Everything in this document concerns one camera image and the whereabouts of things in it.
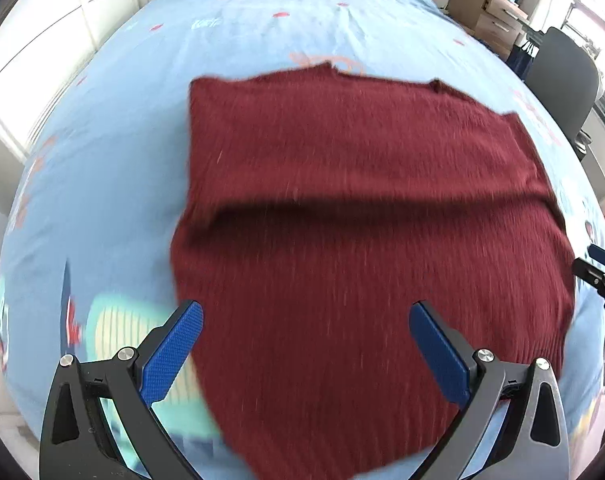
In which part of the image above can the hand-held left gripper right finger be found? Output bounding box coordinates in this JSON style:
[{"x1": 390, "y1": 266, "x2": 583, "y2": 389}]
[{"x1": 409, "y1": 300, "x2": 571, "y2": 480}]

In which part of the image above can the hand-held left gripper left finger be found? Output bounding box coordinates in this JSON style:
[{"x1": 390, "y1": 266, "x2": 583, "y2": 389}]
[{"x1": 39, "y1": 300, "x2": 204, "y2": 480}]

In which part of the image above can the dark red knitted sweater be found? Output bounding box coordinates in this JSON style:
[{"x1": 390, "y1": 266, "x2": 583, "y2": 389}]
[{"x1": 170, "y1": 60, "x2": 579, "y2": 480}]

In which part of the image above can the black chair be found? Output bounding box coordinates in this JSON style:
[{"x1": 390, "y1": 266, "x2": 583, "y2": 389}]
[{"x1": 524, "y1": 27, "x2": 604, "y2": 162}]

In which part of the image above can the dark blue bag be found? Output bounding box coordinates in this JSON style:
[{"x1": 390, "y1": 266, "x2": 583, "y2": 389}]
[{"x1": 507, "y1": 39, "x2": 539, "y2": 79}]

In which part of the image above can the bed with blue printed sheet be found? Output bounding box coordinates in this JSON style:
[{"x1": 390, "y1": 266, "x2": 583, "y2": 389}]
[{"x1": 0, "y1": 0, "x2": 605, "y2": 480}]

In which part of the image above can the wooden drawer cabinet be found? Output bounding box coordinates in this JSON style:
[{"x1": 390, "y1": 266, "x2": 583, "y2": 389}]
[{"x1": 449, "y1": 0, "x2": 531, "y2": 62}]

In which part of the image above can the white wardrobe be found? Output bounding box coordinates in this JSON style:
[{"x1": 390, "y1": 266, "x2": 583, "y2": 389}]
[{"x1": 0, "y1": 0, "x2": 169, "y2": 163}]

